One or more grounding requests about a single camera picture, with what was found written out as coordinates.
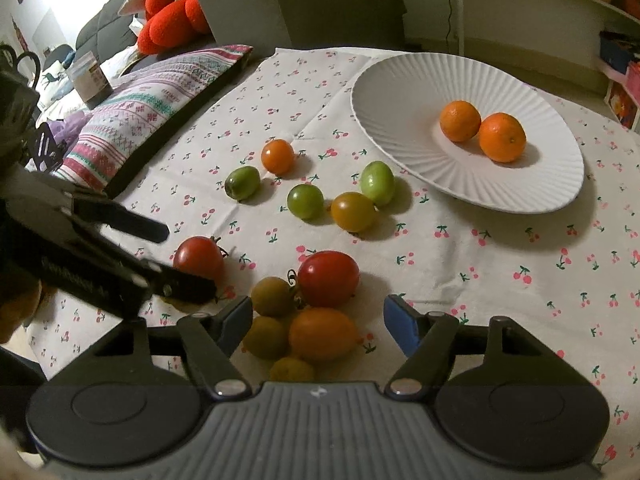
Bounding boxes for light green oval tomato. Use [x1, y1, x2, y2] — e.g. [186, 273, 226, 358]
[360, 160, 395, 207]

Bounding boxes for white bookshelf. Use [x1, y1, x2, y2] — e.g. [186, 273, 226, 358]
[462, 0, 639, 93]

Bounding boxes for white ribbed oval plate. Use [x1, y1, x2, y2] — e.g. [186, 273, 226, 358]
[352, 53, 585, 214]

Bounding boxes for white storage box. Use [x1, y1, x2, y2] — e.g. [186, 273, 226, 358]
[604, 80, 639, 133]

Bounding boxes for patterned striped cushion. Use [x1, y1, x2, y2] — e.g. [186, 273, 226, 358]
[53, 44, 253, 198]

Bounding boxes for red flower plush pillow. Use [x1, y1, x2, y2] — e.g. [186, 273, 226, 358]
[137, 0, 212, 55]

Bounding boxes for orange cherry tomato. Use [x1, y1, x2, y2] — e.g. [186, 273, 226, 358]
[260, 139, 295, 177]

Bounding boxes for pink plastic basket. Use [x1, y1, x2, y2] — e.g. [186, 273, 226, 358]
[625, 61, 640, 104]

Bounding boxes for brown fruit lower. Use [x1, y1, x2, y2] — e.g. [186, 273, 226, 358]
[243, 315, 288, 361]

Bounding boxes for orange oval tomato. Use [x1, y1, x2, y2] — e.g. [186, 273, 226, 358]
[288, 308, 359, 363]

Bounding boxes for brown round fruit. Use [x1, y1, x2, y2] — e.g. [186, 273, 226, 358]
[250, 276, 295, 318]

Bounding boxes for black power cable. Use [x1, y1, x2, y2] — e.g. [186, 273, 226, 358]
[446, 0, 461, 44]

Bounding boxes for small red tomato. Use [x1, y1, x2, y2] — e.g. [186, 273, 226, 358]
[172, 236, 224, 281]

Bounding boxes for left orange mandarin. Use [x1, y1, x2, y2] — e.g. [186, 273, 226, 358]
[439, 101, 482, 143]

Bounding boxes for olive orange tomato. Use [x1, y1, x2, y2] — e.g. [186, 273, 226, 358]
[331, 192, 376, 233]

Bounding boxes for dark blue box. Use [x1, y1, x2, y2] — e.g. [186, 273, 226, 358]
[599, 30, 640, 75]

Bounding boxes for dark green tomato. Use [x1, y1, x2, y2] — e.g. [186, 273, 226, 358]
[224, 166, 260, 202]

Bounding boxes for large red tomato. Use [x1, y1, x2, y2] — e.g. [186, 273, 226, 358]
[297, 250, 360, 308]

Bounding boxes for cherry print tablecloth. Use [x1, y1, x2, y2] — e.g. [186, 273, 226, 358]
[25, 46, 640, 470]

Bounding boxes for orange mandarin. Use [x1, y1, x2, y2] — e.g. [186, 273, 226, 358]
[477, 113, 527, 164]
[439, 101, 482, 143]

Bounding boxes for yellow brown fruit bottom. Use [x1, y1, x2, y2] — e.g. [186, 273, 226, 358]
[269, 356, 314, 382]

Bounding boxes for right orange mandarin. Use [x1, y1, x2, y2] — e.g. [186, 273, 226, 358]
[477, 113, 527, 164]

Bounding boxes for cardboard box on couch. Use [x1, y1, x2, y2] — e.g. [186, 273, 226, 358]
[66, 51, 113, 110]

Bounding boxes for round green tomato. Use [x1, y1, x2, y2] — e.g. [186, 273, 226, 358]
[288, 184, 324, 220]

